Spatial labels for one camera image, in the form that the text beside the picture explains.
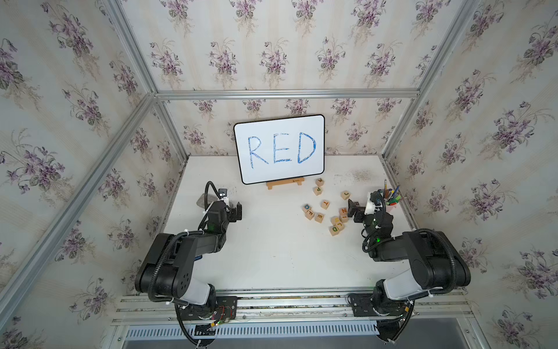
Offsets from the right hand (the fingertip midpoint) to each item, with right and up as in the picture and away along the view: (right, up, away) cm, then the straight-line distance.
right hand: (366, 201), depth 91 cm
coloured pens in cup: (+11, +2, 0) cm, 11 cm away
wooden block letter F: (-24, -7, +5) cm, 25 cm away
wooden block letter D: (-14, -13, 0) cm, 19 cm away
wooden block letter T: (-16, -3, +7) cm, 18 cm away
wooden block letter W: (-17, +8, +16) cm, 25 cm away
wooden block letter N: (-9, -5, +5) cm, 11 cm away
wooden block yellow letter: (-13, -9, +2) cm, 16 cm away
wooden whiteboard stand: (-42, +6, +14) cm, 45 cm away
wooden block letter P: (-19, +3, +13) cm, 23 cm away
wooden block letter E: (-19, -8, +3) cm, 21 cm away
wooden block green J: (-6, +2, +10) cm, 12 cm away
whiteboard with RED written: (-37, +23, +7) cm, 44 cm away
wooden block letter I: (-9, -8, +2) cm, 12 cm away
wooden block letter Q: (-25, -4, +7) cm, 26 cm away
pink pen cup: (+9, -3, -2) cm, 9 cm away
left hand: (-60, -2, +2) cm, 60 cm away
